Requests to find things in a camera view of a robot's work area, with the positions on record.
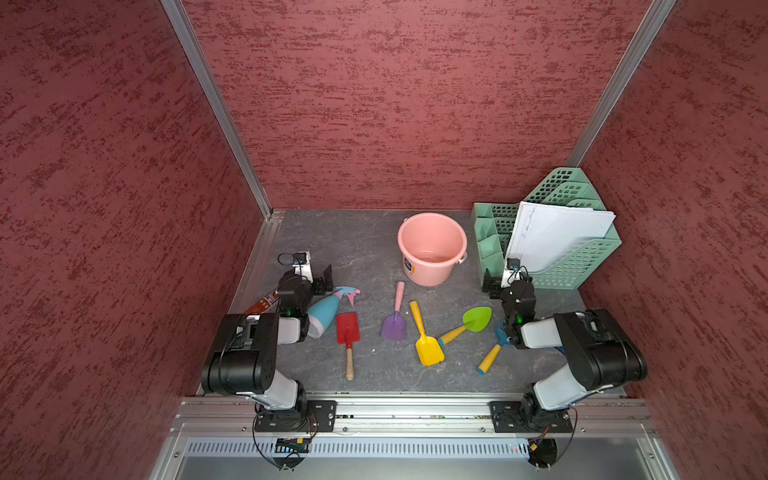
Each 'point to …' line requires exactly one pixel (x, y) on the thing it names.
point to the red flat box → (263, 304)
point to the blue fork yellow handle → (493, 354)
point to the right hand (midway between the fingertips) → (501, 272)
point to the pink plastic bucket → (431, 245)
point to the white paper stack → (539, 232)
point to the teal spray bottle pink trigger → (322, 313)
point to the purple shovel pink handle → (394, 327)
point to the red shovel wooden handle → (348, 333)
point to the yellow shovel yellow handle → (429, 348)
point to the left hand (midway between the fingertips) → (316, 270)
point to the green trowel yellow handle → (474, 319)
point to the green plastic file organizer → (492, 222)
